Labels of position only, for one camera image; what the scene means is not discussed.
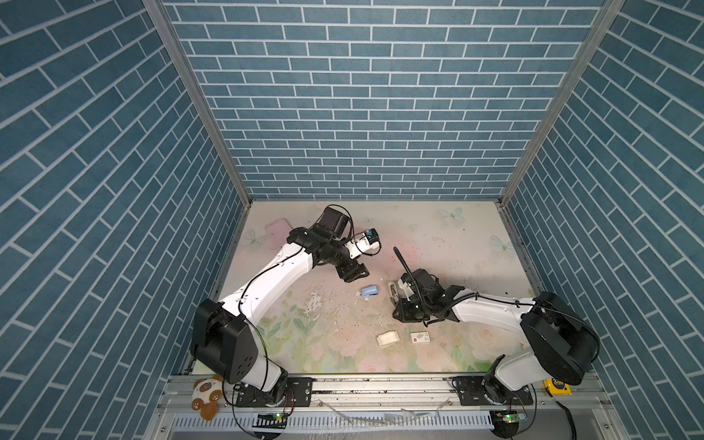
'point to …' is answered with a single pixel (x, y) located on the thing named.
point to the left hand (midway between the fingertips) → (361, 262)
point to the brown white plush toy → (205, 394)
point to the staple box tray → (388, 337)
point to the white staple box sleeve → (420, 336)
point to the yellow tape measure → (558, 388)
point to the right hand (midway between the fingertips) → (391, 312)
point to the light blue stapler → (369, 291)
